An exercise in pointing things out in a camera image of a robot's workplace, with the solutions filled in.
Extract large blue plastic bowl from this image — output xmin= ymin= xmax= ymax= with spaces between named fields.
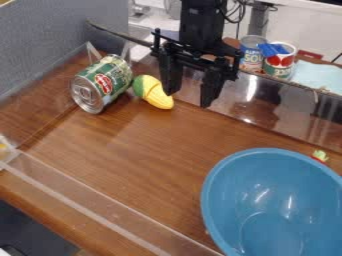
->
xmin=200 ymin=148 xmax=342 ymax=256

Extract blue soup can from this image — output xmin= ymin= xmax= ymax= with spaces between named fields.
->
xmin=240 ymin=35 xmax=267 ymax=72

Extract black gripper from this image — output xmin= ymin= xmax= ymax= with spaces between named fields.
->
xmin=151 ymin=28 xmax=243 ymax=108

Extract clear acrylic barrier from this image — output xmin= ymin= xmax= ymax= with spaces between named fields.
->
xmin=86 ymin=20 xmax=342 ymax=152
xmin=0 ymin=146 xmax=224 ymax=256

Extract red tomato label can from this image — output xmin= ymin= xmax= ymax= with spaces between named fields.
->
xmin=263 ymin=42 xmax=296 ymax=80

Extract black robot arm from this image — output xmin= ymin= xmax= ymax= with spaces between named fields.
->
xmin=151 ymin=0 xmax=243 ymax=108

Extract small red toy strawberry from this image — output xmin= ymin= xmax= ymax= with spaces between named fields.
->
xmin=311 ymin=150 xmax=328 ymax=163

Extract grey metal desk leg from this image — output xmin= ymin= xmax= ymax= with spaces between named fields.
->
xmin=248 ymin=1 xmax=268 ymax=36

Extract light blue cloth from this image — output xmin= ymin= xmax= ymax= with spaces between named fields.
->
xmin=289 ymin=60 xmax=342 ymax=95

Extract grey partition panel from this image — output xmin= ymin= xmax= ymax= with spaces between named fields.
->
xmin=0 ymin=0 xmax=128 ymax=99

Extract clear acrylic back barrier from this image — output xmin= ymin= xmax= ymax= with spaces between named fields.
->
xmin=86 ymin=20 xmax=342 ymax=152

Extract clear acrylic front barrier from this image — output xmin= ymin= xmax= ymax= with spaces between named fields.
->
xmin=0 ymin=146 xmax=224 ymax=256

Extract yellow green toy corn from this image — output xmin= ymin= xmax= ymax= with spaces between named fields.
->
xmin=132 ymin=75 xmax=173 ymax=110

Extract green label tin can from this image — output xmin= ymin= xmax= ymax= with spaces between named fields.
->
xmin=69 ymin=54 xmax=132 ymax=114

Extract blue plastic piece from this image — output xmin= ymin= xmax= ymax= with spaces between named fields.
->
xmin=256 ymin=43 xmax=288 ymax=57

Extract black hanging cables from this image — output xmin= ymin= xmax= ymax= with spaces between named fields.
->
xmin=219 ymin=0 xmax=251 ymax=39

